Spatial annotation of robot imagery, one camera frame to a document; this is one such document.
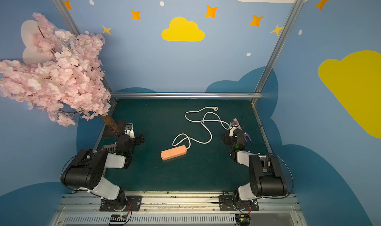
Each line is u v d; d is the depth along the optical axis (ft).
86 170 1.49
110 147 3.05
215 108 3.77
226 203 2.45
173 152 3.02
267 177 1.48
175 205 2.46
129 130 2.58
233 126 2.68
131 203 2.49
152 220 2.31
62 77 1.74
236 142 2.37
